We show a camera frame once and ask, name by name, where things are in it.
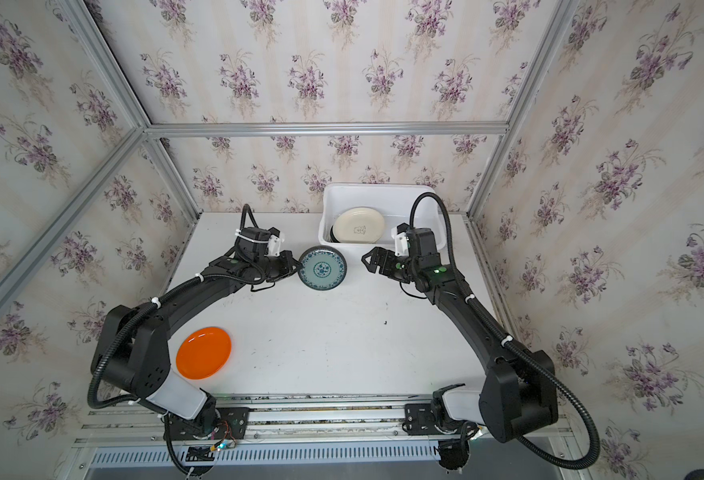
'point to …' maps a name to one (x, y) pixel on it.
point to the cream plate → (358, 225)
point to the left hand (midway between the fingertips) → (303, 261)
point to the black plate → (333, 239)
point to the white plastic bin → (391, 200)
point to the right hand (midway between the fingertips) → (371, 263)
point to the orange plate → (203, 353)
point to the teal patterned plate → (325, 268)
